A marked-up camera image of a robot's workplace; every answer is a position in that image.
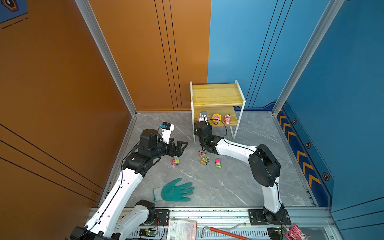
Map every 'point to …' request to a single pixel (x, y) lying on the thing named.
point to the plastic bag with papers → (182, 229)
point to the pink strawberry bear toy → (227, 119)
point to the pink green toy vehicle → (218, 163)
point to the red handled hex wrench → (224, 233)
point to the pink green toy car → (175, 162)
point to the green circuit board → (147, 232)
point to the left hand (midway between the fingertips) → (180, 140)
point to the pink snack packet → (296, 233)
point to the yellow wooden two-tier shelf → (224, 103)
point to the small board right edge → (275, 233)
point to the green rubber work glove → (173, 191)
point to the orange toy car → (202, 153)
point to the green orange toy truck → (205, 160)
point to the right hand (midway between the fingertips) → (198, 121)
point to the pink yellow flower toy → (218, 117)
